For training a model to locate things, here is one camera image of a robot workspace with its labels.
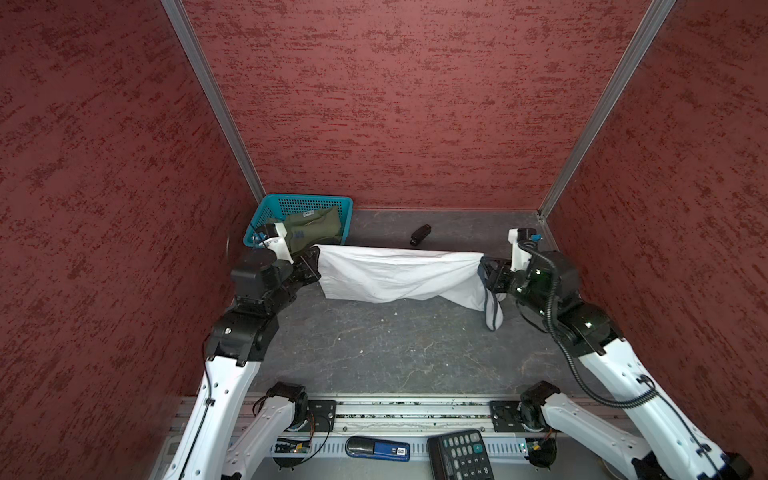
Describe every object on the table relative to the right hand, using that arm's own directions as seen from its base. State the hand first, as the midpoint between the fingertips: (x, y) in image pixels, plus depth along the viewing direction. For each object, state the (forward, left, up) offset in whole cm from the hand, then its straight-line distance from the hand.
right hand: (477, 267), depth 70 cm
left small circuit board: (-31, +48, -31) cm, 65 cm away
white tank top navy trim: (+1, +25, -4) cm, 25 cm away
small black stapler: (+34, +9, -27) cm, 44 cm away
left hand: (+2, +37, +4) cm, 37 cm away
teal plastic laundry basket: (+45, +64, -20) cm, 81 cm away
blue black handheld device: (-33, +27, -22) cm, 48 cm away
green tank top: (+27, +49, -15) cm, 58 cm away
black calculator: (-35, +6, -26) cm, 44 cm away
